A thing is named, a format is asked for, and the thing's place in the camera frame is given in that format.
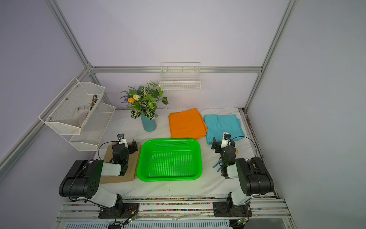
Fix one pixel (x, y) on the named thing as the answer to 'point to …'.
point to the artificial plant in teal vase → (143, 102)
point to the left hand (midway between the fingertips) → (126, 142)
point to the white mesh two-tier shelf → (77, 113)
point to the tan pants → (132, 165)
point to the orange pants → (187, 124)
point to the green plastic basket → (170, 160)
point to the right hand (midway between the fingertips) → (221, 139)
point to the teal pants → (217, 125)
